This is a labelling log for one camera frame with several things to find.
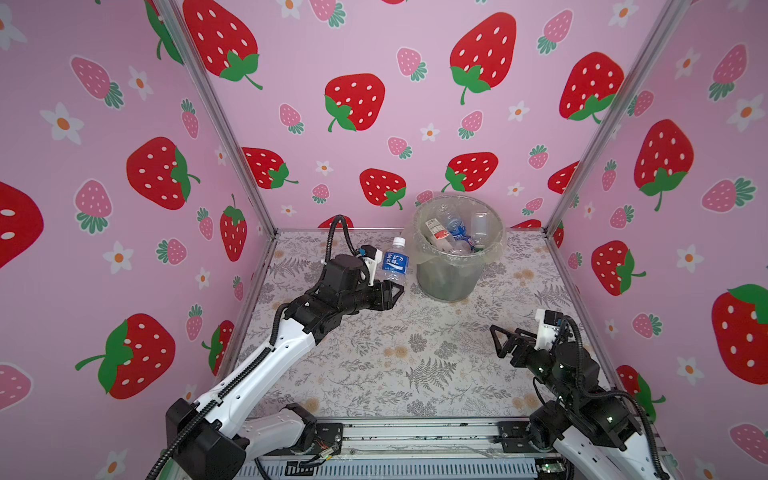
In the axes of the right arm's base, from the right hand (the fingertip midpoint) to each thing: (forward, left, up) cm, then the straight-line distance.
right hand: (502, 329), depth 72 cm
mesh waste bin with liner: (+18, +11, -5) cm, 22 cm away
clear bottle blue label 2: (+35, +10, -1) cm, 36 cm away
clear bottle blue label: (+9, +27, +12) cm, 31 cm away
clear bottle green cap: (+31, +4, +3) cm, 32 cm away
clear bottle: (+27, +16, +4) cm, 32 cm away
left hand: (+5, +26, +7) cm, 28 cm away
